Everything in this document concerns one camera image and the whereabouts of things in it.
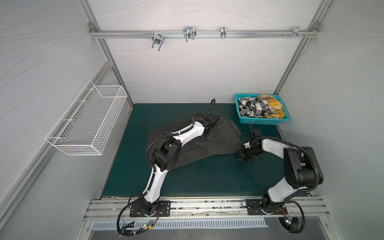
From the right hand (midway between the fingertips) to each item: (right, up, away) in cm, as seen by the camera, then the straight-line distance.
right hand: (238, 154), depth 92 cm
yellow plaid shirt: (+30, +30, +13) cm, 44 cm away
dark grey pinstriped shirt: (-8, +8, +7) cm, 13 cm away
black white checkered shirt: (+15, +31, +16) cm, 38 cm away
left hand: (-18, +13, +4) cm, 22 cm away
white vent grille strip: (-66, -28, -21) cm, 75 cm away
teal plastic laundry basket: (+18, +21, +12) cm, 30 cm away
